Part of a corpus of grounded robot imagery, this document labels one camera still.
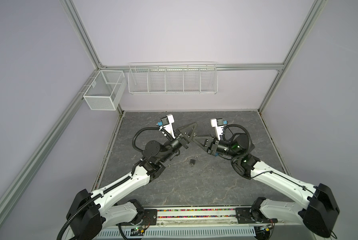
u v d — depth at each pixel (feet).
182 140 1.78
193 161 3.06
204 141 1.95
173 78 3.23
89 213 1.27
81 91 2.58
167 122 1.79
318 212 1.26
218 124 1.90
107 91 3.47
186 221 2.42
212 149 1.84
